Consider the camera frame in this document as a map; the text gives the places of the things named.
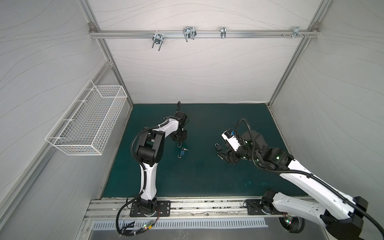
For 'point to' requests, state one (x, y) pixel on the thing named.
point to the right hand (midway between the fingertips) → (225, 144)
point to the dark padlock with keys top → (179, 144)
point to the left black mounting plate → (163, 209)
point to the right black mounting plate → (254, 207)
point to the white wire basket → (88, 130)
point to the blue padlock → (182, 152)
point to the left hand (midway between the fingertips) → (183, 137)
